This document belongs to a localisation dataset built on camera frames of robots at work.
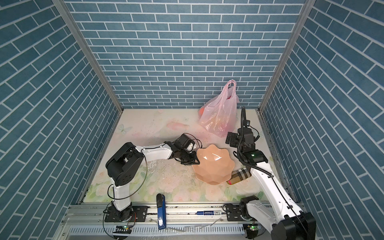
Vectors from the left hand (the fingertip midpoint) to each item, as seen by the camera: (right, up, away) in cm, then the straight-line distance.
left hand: (200, 163), depth 88 cm
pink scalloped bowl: (+10, -2, +2) cm, 10 cm away
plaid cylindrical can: (+22, -6, -5) cm, 23 cm away
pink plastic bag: (+13, +30, +11) cm, 34 cm away
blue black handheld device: (-19, -16, -16) cm, 30 cm away
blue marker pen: (+5, -21, -15) cm, 26 cm away
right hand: (+19, +19, -8) cm, 28 cm away
